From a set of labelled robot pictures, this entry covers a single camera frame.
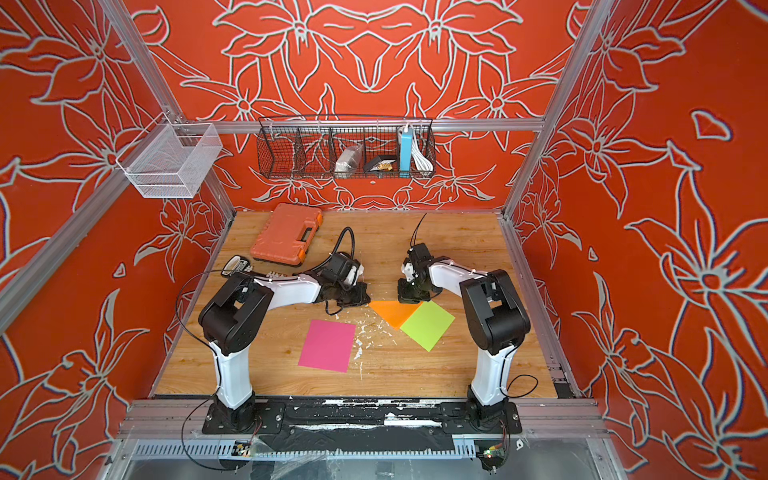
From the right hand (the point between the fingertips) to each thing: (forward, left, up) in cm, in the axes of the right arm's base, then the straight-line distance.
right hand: (396, 298), depth 94 cm
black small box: (+26, +5, +33) cm, 43 cm away
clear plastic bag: (+31, +16, +31) cm, 46 cm away
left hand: (0, +8, 0) cm, 8 cm away
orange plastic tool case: (+26, +42, +1) cm, 49 cm away
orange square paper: (-4, +1, -2) cm, 4 cm away
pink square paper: (-16, +20, -1) cm, 25 cm away
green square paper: (-7, -10, -3) cm, 13 cm away
